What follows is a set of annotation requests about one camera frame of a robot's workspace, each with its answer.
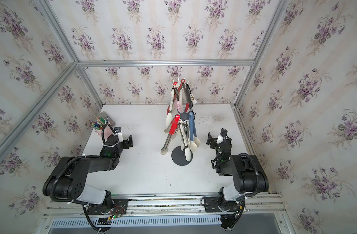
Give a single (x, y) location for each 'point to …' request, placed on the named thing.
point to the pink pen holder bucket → (107, 131)
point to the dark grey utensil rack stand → (179, 157)
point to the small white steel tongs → (192, 96)
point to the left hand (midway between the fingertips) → (123, 136)
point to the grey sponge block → (103, 114)
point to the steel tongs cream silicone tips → (185, 138)
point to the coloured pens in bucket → (100, 122)
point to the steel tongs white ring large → (169, 117)
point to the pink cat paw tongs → (177, 104)
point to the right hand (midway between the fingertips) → (220, 134)
